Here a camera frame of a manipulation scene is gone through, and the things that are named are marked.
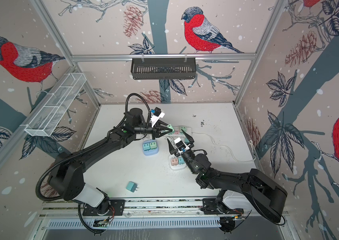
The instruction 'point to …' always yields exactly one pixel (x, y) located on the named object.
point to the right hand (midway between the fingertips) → (175, 136)
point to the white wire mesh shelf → (45, 121)
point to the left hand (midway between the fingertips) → (169, 129)
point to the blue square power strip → (151, 151)
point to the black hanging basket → (160, 68)
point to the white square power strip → (177, 167)
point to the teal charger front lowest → (132, 186)
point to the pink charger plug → (174, 161)
